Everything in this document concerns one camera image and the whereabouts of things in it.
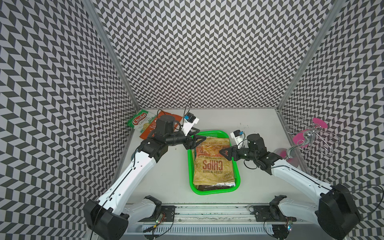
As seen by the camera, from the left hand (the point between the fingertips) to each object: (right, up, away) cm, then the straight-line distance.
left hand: (201, 136), depth 68 cm
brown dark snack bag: (+5, -27, +7) cm, 28 cm away
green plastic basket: (+8, -1, +25) cm, 27 cm away
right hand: (+13, -10, +11) cm, 20 cm away
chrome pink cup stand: (+52, 0, +1) cm, 52 cm away
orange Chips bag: (+5, -18, +10) cm, 21 cm away
